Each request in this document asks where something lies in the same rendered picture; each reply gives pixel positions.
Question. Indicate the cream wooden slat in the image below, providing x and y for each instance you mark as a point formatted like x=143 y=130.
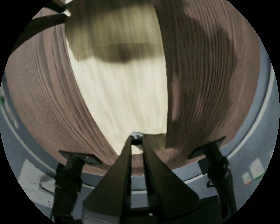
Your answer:
x=116 y=53

